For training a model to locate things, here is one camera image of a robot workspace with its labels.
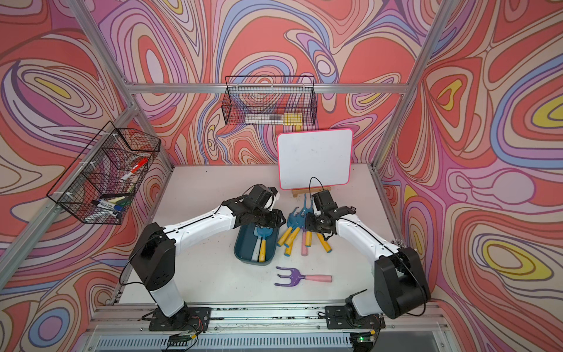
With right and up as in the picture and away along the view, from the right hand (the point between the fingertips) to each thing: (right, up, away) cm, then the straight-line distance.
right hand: (310, 230), depth 87 cm
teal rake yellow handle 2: (-6, +3, +9) cm, 11 cm away
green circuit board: (-45, -32, -17) cm, 58 cm away
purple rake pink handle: (-6, -17, -5) cm, 18 cm away
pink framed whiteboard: (+3, +30, +11) cm, 32 cm away
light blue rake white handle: (-22, -9, -1) cm, 24 cm away
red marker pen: (-61, +26, -10) cm, 68 cm away
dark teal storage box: (-27, -7, +4) cm, 28 cm away
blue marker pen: (-68, +12, -17) cm, 71 cm away
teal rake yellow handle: (-20, -2, +5) cm, 20 cm away
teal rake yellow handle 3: (-3, +2, +6) cm, 7 cm away
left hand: (-10, +4, -3) cm, 12 cm away
